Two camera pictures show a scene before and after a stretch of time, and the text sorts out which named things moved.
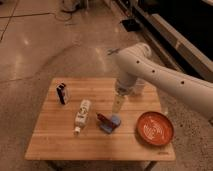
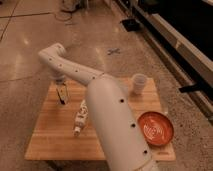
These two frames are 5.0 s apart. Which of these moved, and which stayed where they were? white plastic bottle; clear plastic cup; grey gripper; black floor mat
Moved: grey gripper
Stayed: clear plastic cup; black floor mat; white plastic bottle
